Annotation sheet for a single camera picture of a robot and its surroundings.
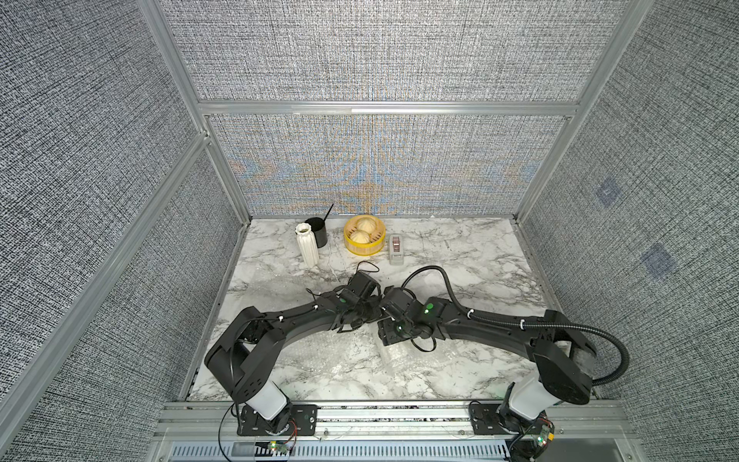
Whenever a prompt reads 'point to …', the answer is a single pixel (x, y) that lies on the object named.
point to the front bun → (361, 237)
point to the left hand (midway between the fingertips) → (388, 311)
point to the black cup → (318, 224)
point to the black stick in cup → (328, 212)
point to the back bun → (366, 223)
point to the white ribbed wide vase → (398, 359)
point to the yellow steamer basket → (377, 238)
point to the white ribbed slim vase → (308, 244)
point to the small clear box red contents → (396, 249)
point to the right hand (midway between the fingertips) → (388, 328)
